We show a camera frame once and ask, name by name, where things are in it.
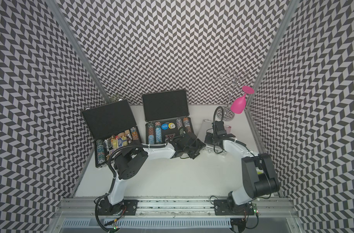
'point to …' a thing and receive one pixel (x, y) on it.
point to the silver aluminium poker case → (206, 124)
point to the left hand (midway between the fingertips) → (205, 150)
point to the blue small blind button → (164, 126)
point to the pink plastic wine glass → (239, 103)
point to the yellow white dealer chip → (171, 125)
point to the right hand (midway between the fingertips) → (208, 142)
